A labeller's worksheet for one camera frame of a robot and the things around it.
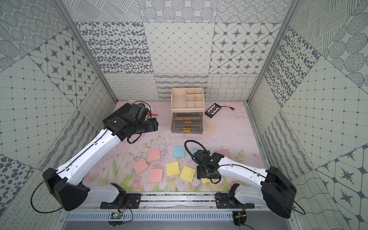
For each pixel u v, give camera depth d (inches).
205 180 30.8
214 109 45.0
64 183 15.0
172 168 33.7
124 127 19.8
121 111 42.8
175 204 29.2
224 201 28.9
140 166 33.9
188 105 34.6
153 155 35.7
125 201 28.2
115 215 28.1
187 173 32.6
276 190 16.1
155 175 32.3
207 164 23.7
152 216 27.6
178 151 36.4
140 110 22.2
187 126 36.3
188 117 35.6
